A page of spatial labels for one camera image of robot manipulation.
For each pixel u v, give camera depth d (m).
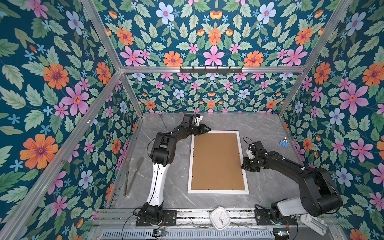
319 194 0.43
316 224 0.70
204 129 0.98
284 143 1.01
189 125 0.89
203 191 0.79
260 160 0.66
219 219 0.71
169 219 0.73
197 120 0.97
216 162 0.90
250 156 0.81
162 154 0.63
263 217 0.74
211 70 0.93
